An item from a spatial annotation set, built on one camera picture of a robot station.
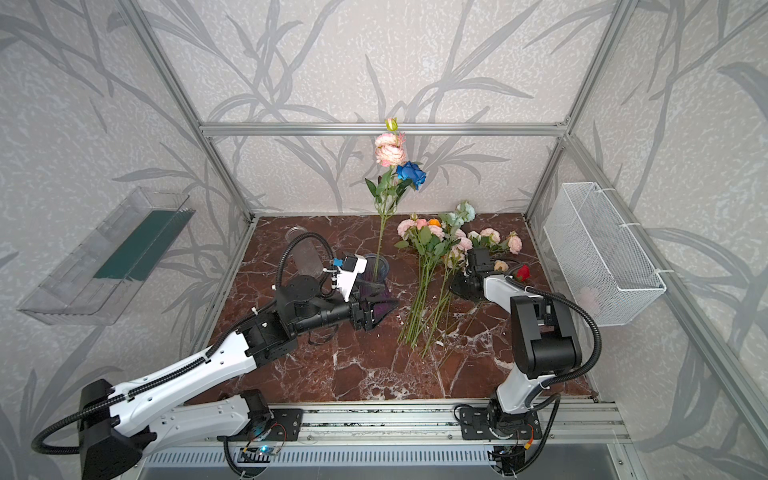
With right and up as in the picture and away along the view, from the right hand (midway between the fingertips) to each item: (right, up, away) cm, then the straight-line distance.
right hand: (453, 277), depth 98 cm
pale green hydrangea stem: (+7, +23, +14) cm, 27 cm away
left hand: (-18, +1, -35) cm, 40 cm away
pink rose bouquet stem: (-9, -6, -4) cm, 12 cm away
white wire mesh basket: (+26, +4, -38) cm, 46 cm away
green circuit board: (-51, -40, -26) cm, 70 cm away
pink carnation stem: (+16, +13, +11) cm, 23 cm away
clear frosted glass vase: (-48, +7, -1) cm, 49 cm away
